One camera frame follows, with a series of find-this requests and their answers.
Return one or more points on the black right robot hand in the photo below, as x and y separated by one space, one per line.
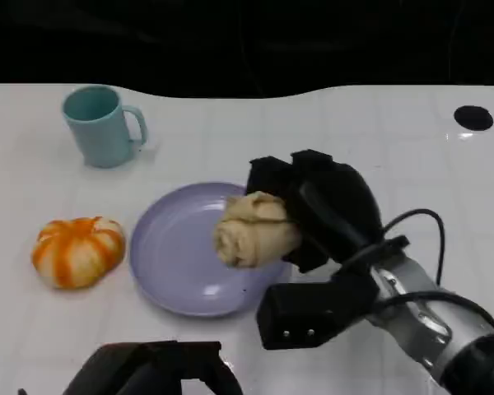
337 205

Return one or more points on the orange and white bread roll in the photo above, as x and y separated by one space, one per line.
76 255

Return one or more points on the lilac plate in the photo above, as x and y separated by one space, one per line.
173 251

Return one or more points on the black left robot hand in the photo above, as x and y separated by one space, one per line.
148 370

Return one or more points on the beige towel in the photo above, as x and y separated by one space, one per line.
255 234

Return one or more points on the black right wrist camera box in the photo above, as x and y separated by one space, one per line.
308 308

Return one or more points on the pale green mug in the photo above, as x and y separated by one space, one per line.
103 138

